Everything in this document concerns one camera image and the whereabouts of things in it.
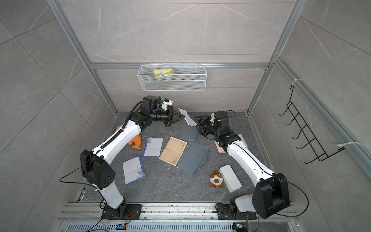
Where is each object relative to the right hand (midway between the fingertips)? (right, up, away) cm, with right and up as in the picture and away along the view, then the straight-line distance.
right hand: (193, 119), depth 76 cm
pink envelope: (+20, -21, +22) cm, 36 cm away
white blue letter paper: (-3, +1, +5) cm, 6 cm away
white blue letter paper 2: (-37, -31, +12) cm, 50 cm away
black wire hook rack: (+54, -6, -9) cm, 55 cm away
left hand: (-4, +3, -4) cm, 6 cm away
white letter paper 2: (-27, -19, +22) cm, 40 cm away
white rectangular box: (+21, -34, +4) cm, 40 cm away
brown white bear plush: (+13, -35, +5) cm, 37 cm away
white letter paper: (-13, -21, +20) cm, 32 cm away
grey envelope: (+1, -26, +17) cm, 31 cm away
